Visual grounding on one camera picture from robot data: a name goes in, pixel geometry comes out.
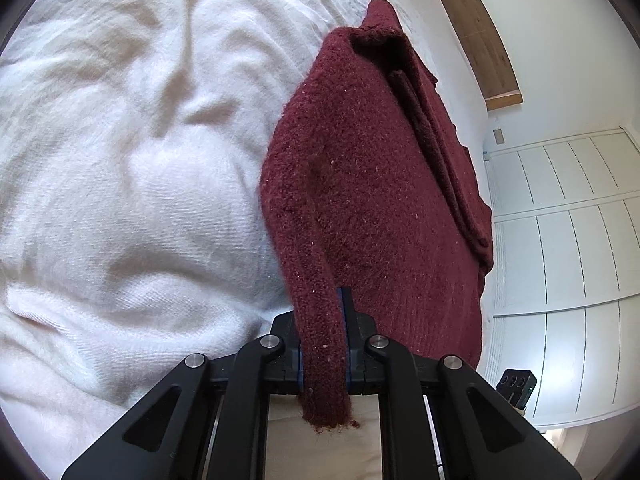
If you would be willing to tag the beige wall switch plate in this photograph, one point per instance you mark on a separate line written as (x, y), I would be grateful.
(498, 136)

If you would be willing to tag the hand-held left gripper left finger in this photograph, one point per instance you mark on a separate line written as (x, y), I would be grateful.
(285, 360)

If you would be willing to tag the wooden headboard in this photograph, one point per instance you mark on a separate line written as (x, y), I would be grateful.
(480, 25)

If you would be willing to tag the white wardrobe doors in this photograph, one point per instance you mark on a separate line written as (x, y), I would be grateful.
(565, 260)

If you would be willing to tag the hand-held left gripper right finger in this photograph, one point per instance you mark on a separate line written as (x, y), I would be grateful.
(356, 350)

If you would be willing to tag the dark red knitted sweater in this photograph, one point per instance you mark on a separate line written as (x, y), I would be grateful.
(360, 200)

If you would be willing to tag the white bed duvet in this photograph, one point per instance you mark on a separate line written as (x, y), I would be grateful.
(125, 160)

